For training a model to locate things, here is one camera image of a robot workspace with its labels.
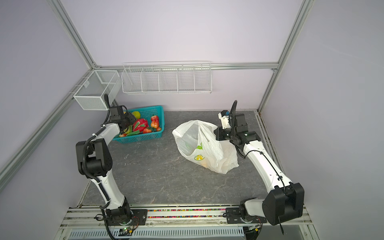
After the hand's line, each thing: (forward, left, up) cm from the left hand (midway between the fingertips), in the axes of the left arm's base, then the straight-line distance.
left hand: (133, 117), depth 99 cm
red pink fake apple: (+7, -11, -10) cm, 16 cm away
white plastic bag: (-25, -41, +6) cm, 48 cm away
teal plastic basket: (+11, -5, -8) cm, 14 cm away
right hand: (-22, -52, +9) cm, 57 cm away
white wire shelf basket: (+17, -26, +18) cm, 36 cm away
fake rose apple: (0, -12, -9) cm, 15 cm away
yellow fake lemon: (+7, +1, -5) cm, 9 cm away
